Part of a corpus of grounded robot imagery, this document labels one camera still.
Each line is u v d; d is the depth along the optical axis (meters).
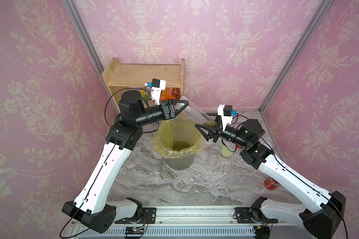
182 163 0.84
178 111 0.50
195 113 0.54
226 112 0.50
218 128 0.54
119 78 0.78
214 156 0.84
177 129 0.86
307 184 0.42
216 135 0.54
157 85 0.50
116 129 0.43
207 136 0.56
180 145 0.97
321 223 0.37
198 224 0.76
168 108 0.48
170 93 0.96
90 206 0.37
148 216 0.75
